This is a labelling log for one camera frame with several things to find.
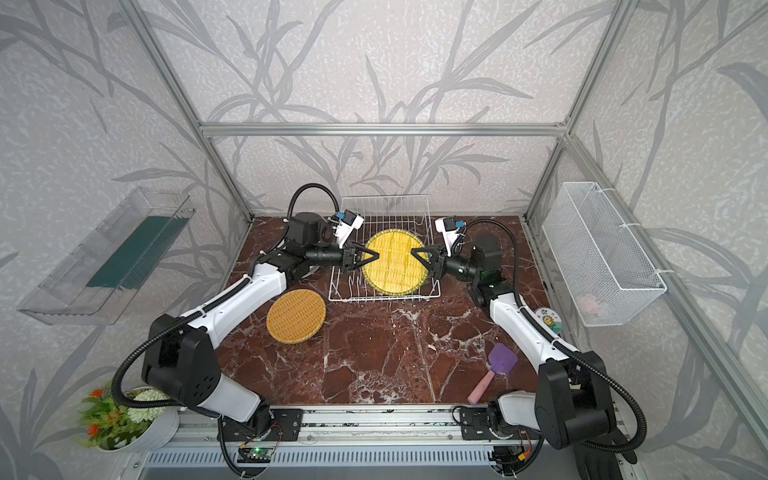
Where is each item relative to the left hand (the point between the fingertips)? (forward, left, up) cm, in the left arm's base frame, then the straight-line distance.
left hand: (376, 258), depth 76 cm
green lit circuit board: (-39, +28, -28) cm, 55 cm away
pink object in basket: (-10, -52, -3) cm, 54 cm away
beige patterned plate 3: (+1, +26, -23) cm, 35 cm away
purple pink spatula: (-18, -35, -24) cm, 46 cm away
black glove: (-41, -51, -22) cm, 69 cm away
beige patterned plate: (-2, -6, -3) cm, 7 cm away
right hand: (+1, -9, +1) cm, 10 cm away
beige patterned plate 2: (-8, +25, -24) cm, 36 cm away
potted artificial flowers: (-35, +54, -11) cm, 65 cm away
